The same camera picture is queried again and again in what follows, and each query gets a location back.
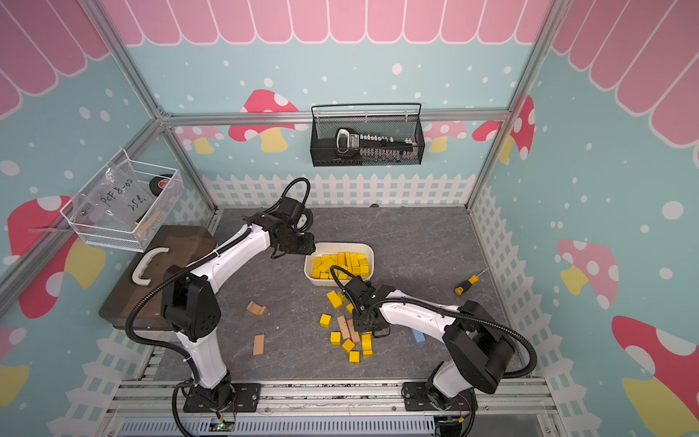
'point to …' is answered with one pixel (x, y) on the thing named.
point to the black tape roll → (157, 184)
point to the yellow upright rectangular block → (337, 299)
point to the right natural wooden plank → (353, 334)
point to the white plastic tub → (332, 248)
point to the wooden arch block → (258, 309)
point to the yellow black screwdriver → (474, 279)
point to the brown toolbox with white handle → (172, 246)
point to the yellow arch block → (367, 344)
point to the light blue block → (419, 336)
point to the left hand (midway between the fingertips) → (308, 251)
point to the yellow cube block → (325, 320)
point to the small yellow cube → (364, 267)
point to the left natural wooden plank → (345, 331)
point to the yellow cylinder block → (341, 259)
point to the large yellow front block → (327, 264)
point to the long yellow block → (318, 261)
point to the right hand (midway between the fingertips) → (362, 325)
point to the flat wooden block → (258, 346)
